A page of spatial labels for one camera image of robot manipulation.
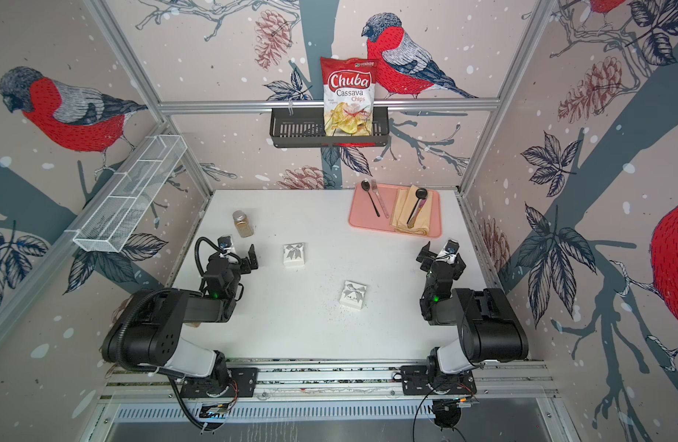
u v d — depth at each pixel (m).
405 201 1.17
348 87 0.83
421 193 1.18
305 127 0.95
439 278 0.68
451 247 0.76
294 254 0.97
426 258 0.81
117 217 0.73
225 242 0.79
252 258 0.86
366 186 1.22
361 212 1.15
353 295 0.87
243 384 0.73
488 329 0.44
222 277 0.70
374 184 1.22
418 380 0.73
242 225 1.01
